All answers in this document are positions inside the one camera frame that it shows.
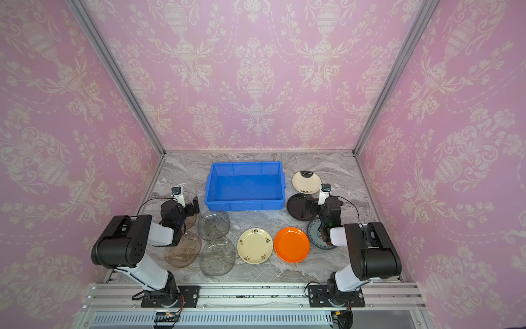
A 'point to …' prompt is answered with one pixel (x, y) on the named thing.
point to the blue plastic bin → (245, 186)
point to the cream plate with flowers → (255, 246)
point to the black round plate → (303, 207)
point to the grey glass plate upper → (213, 226)
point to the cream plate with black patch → (306, 182)
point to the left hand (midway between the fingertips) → (187, 198)
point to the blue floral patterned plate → (314, 232)
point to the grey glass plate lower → (217, 257)
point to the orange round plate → (291, 245)
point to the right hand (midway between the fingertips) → (319, 193)
